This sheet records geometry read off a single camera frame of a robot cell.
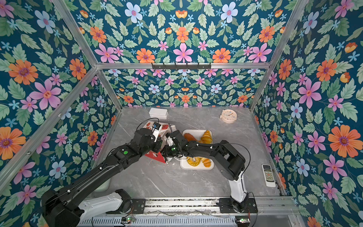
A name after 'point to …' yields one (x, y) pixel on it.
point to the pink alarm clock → (229, 116)
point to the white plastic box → (158, 113)
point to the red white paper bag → (159, 156)
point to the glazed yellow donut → (190, 161)
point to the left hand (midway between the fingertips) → (162, 135)
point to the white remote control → (269, 178)
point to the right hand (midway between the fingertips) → (159, 153)
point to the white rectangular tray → (184, 164)
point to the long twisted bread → (206, 137)
